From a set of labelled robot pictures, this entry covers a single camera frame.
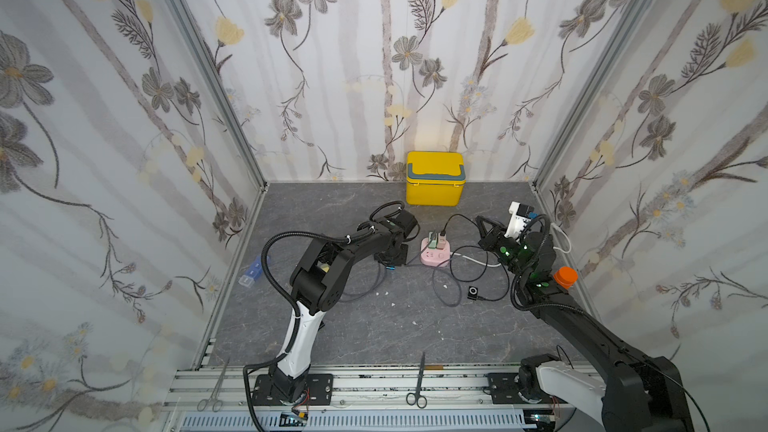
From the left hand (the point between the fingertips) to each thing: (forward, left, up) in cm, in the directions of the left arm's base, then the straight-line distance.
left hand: (400, 261), depth 98 cm
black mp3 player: (-12, -22, +1) cm, 25 cm away
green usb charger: (+4, -10, +7) cm, 13 cm away
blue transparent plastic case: (-4, +47, +2) cm, 47 cm away
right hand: (-2, -21, +26) cm, 34 cm away
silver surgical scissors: (-39, +47, +1) cm, 61 cm away
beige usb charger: (+4, -13, +6) cm, 15 cm away
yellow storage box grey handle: (+26, -13, +13) cm, 32 cm away
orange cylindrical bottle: (-12, -46, +11) cm, 49 cm away
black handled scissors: (-39, -1, +1) cm, 39 cm away
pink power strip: (-1, -11, +3) cm, 11 cm away
